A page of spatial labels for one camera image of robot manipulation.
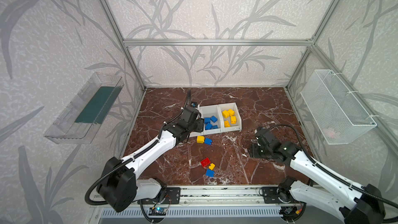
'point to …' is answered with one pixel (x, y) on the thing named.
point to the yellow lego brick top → (200, 139)
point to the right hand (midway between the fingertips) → (251, 145)
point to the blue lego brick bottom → (210, 173)
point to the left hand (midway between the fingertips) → (201, 116)
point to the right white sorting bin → (230, 119)
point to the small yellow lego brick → (212, 166)
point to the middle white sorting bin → (208, 111)
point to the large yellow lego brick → (225, 113)
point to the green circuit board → (157, 211)
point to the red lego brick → (205, 162)
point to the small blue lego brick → (215, 126)
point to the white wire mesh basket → (339, 116)
